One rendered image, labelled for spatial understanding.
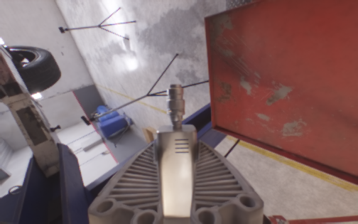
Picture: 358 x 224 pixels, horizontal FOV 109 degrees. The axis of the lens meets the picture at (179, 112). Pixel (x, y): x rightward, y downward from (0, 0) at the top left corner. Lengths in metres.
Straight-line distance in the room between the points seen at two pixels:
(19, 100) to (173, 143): 0.91
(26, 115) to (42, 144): 0.16
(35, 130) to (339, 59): 1.11
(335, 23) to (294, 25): 0.07
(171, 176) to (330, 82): 0.41
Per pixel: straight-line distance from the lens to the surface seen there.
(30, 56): 2.31
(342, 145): 0.54
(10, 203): 1.01
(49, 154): 0.88
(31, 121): 0.95
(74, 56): 9.47
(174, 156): 0.16
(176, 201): 0.20
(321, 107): 0.49
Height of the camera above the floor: 1.29
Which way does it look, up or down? 32 degrees down
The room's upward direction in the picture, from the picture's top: 121 degrees counter-clockwise
